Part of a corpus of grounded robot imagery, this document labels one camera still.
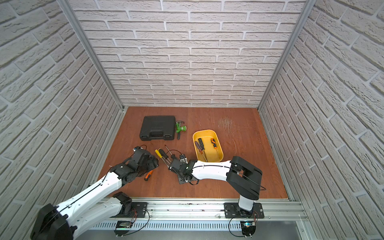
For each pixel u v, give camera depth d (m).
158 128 1.00
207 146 0.97
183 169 0.65
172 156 0.92
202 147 0.95
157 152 0.92
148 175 0.83
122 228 0.70
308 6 0.69
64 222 0.39
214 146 0.97
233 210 0.73
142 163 0.64
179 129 1.03
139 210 0.73
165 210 0.76
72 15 0.73
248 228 0.70
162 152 0.93
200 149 0.95
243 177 0.45
